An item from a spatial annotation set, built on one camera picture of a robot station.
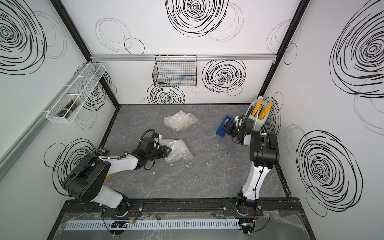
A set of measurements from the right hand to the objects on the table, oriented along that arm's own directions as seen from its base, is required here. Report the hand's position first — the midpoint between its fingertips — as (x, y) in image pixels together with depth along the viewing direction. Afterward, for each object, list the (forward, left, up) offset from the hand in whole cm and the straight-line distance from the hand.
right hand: (223, 125), depth 98 cm
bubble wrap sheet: (-19, +27, -1) cm, 33 cm away
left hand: (-17, +34, -4) cm, 38 cm away
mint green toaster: (+2, -20, +10) cm, 22 cm away
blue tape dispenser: (-3, +1, -4) cm, 5 cm away
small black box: (-19, +76, -4) cm, 78 cm away
